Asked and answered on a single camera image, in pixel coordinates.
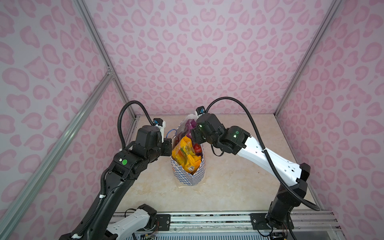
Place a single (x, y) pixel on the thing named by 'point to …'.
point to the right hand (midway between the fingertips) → (197, 128)
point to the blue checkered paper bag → (182, 176)
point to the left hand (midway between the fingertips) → (170, 138)
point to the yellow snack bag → (184, 153)
